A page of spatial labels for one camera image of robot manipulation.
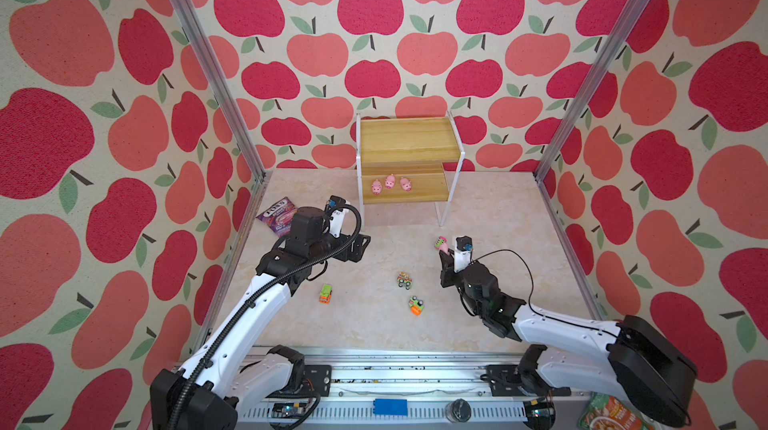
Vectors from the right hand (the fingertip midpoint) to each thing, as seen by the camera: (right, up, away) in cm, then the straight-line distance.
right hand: (450, 251), depth 83 cm
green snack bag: (+33, -35, -14) cm, 51 cm away
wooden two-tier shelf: (-13, +25, -3) cm, 28 cm away
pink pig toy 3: (-12, +20, +11) cm, 25 cm away
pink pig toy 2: (-17, +21, +12) cm, 29 cm away
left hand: (-25, +5, -6) cm, 27 cm away
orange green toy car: (-36, -13, +3) cm, 39 cm away
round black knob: (-3, -30, -21) cm, 37 cm away
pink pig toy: (-21, +19, +10) cm, 30 cm away
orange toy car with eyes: (-9, -16, +2) cm, 19 cm away
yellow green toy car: (-13, -10, +7) cm, 18 cm away
